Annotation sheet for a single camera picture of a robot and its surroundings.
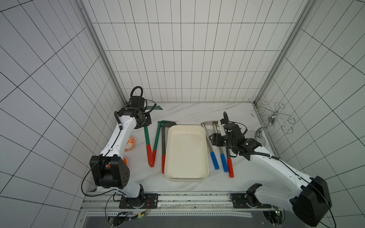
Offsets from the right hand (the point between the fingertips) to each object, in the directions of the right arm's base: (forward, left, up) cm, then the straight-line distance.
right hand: (213, 134), depth 82 cm
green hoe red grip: (-14, +36, 0) cm, 38 cm away
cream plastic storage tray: (-7, +16, -14) cm, 22 cm away
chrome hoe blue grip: (-14, -8, -14) cm, 21 cm away
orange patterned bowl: (-2, +55, -13) cm, 56 cm away
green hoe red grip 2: (-8, +37, -13) cm, 40 cm away
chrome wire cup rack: (+6, -31, +12) cm, 34 cm away
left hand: (+2, +41, +4) cm, 41 cm away
